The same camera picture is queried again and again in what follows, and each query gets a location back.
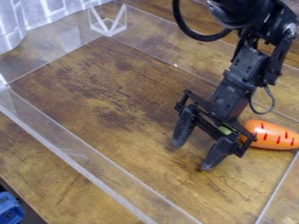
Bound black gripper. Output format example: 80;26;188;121
172;71;256;171

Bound orange toy carrot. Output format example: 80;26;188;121
244;119;299;151

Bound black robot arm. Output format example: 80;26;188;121
172;0;297;171

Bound blue plastic object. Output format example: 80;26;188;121
0;192;24;224

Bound white curtain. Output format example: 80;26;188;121
0;0;113;54

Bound black cable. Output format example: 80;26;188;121
172;0;235;43

